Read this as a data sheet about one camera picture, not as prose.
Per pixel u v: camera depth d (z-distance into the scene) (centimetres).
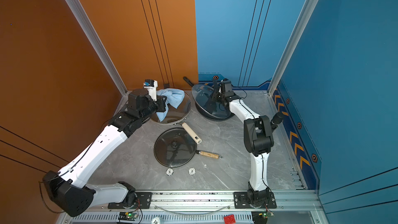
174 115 97
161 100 64
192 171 83
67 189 37
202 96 109
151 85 62
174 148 88
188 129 88
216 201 76
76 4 76
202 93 111
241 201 72
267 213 69
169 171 83
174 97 76
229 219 68
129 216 71
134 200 71
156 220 64
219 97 85
